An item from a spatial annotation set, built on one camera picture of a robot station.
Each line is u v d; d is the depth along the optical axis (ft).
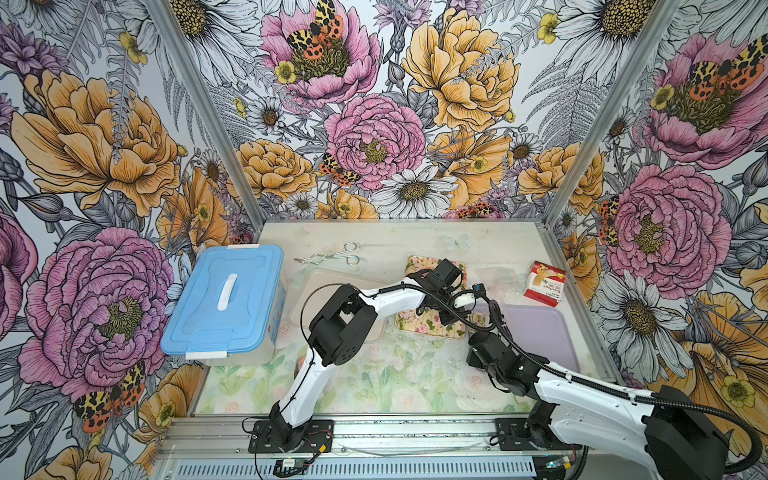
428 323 3.08
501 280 3.34
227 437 2.50
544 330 3.04
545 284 3.25
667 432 1.36
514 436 2.40
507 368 2.13
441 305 2.17
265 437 2.39
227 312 2.51
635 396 1.50
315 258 3.65
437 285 2.48
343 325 1.85
